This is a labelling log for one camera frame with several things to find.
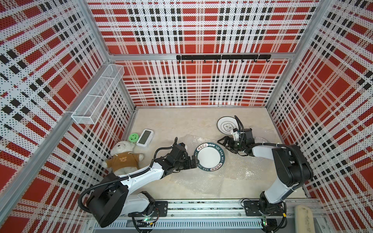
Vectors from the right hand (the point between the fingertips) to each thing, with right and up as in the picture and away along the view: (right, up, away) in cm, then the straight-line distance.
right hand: (223, 144), depth 94 cm
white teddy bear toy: (-60, -8, -10) cm, 62 cm away
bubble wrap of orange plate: (+7, -17, -10) cm, 21 cm away
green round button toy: (-60, +4, +4) cm, 61 cm away
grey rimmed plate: (-8, -8, -3) cm, 11 cm away
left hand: (-19, -10, -9) cm, 23 cm away
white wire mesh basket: (-86, +22, -3) cm, 89 cm away
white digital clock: (-52, +3, +4) cm, 53 cm away
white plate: (+5, +12, +14) cm, 20 cm away
